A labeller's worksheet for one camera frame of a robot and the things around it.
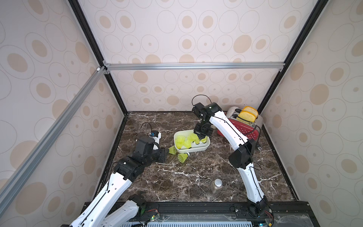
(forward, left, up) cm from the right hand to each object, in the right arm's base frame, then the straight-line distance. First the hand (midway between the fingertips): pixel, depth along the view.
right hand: (194, 139), depth 85 cm
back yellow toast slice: (+20, -36, +6) cm, 42 cm away
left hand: (-12, +14, +8) cm, 20 cm away
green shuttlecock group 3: (+7, -7, -11) cm, 15 cm away
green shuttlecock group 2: (+6, +10, -11) cm, 16 cm away
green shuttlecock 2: (0, 0, +3) cm, 3 cm away
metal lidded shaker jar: (-25, -12, -5) cm, 28 cm away
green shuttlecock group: (-6, +7, -11) cm, 15 cm away
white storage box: (+11, +6, -10) cm, 16 cm away
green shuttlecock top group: (-2, +14, -10) cm, 18 cm away
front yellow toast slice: (+15, -33, +6) cm, 37 cm away
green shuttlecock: (+5, +4, -11) cm, 12 cm away
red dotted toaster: (+8, -35, +1) cm, 36 cm away
